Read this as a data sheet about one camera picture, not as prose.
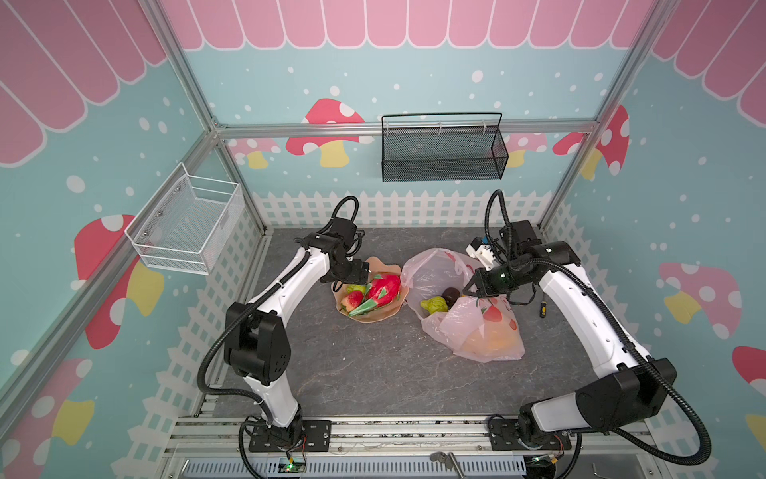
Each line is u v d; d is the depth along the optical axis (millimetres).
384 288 911
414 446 740
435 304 920
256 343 469
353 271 793
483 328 773
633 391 397
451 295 946
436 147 945
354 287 943
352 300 896
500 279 637
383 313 917
